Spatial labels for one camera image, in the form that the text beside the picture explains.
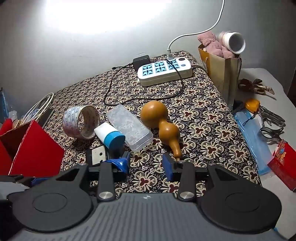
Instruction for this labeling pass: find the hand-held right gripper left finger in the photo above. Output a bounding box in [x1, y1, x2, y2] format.
[55, 152, 130, 202]

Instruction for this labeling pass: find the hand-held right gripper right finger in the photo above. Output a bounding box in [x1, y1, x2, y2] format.
[162, 154, 243, 201]

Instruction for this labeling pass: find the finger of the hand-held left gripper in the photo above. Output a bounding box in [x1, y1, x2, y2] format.
[0, 175, 53, 187]

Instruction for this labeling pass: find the black square device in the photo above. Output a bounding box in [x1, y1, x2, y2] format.
[86, 146, 108, 166]

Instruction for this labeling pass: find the red cardboard box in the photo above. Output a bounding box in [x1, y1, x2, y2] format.
[0, 118, 65, 176]

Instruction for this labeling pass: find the white bottle with blue cap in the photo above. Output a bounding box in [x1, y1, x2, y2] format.
[94, 122, 126, 149]

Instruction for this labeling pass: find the clear plastic case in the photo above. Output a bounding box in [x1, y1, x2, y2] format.
[106, 104, 154, 153]

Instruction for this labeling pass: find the brown wooden gourd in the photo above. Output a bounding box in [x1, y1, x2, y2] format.
[140, 101, 183, 161]

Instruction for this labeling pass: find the printed tape roll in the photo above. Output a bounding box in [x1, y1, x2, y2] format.
[62, 105, 101, 140]

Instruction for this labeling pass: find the black phone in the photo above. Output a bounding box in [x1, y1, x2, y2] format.
[37, 108, 55, 128]

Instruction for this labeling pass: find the blue plastic sleeve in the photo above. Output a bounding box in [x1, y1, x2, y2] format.
[232, 109, 273, 175]

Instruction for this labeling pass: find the white power strip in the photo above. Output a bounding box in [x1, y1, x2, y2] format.
[137, 57, 193, 87]

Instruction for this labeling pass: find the orange plastic object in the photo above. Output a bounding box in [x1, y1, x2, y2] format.
[245, 98, 260, 114]

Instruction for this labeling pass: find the black charger adapter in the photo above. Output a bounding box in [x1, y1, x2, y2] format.
[132, 55, 150, 69]

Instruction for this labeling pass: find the gold paper bag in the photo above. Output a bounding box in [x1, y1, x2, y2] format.
[198, 44, 242, 110]

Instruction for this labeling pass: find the metal clip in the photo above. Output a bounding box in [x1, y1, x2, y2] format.
[259, 127, 285, 145]
[257, 107, 286, 127]

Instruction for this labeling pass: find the red printed packet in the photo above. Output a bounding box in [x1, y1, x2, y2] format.
[267, 139, 296, 192]

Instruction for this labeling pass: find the brown ribbon bow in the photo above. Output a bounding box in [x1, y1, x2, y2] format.
[238, 78, 275, 95]

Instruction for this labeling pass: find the pink plush toy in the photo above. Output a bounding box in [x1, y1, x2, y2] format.
[197, 31, 235, 58]

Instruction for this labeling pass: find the white plastic tube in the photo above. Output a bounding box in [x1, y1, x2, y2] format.
[218, 30, 246, 54]

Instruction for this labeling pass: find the coiled white cable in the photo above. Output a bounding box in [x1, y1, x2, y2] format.
[22, 93, 54, 123]

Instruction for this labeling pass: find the black charger cable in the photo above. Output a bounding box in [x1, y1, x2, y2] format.
[104, 61, 185, 106]

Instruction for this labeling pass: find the white power cord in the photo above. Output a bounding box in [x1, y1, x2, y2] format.
[167, 0, 225, 61]

